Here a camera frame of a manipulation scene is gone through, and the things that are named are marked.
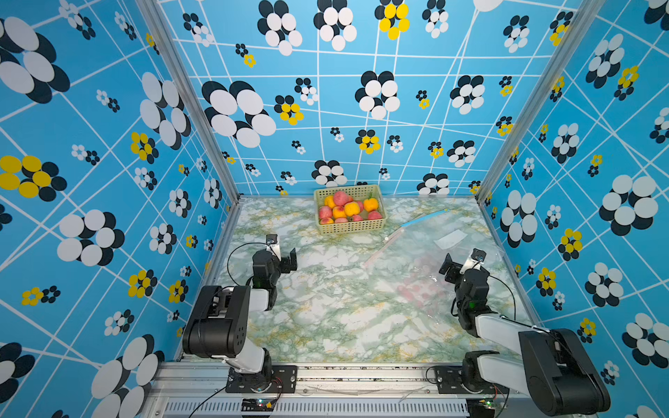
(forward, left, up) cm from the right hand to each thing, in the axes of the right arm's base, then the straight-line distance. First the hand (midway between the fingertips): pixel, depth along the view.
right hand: (466, 258), depth 87 cm
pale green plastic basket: (+37, +35, -5) cm, 51 cm away
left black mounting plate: (-35, +61, -9) cm, 71 cm away
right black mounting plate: (-34, +12, -10) cm, 38 cm away
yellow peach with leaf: (+31, +31, -5) cm, 44 cm away
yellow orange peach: (+26, +39, -3) cm, 47 cm away
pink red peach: (+30, +43, 0) cm, 53 cm away
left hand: (+6, +64, -2) cm, 64 cm away
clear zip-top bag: (+5, +17, -11) cm, 20 cm away
